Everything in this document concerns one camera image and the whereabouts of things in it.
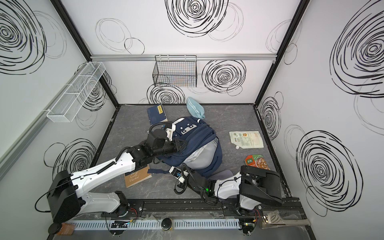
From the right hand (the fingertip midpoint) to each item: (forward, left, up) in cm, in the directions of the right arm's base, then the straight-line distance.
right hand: (171, 170), depth 75 cm
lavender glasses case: (+2, -27, -8) cm, 28 cm away
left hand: (+10, -9, +11) cm, 18 cm away
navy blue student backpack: (+7, -16, +10) cm, 20 cm away
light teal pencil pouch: (+52, -11, -8) cm, 54 cm away
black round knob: (-22, -1, 0) cm, 22 cm away
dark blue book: (+46, +18, -9) cm, 50 cm away
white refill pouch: (+26, -46, -10) cm, 54 cm away
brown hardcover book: (-1, +20, -9) cm, 22 cm away
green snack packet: (+11, -49, -11) cm, 52 cm away
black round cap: (-24, +46, -1) cm, 52 cm away
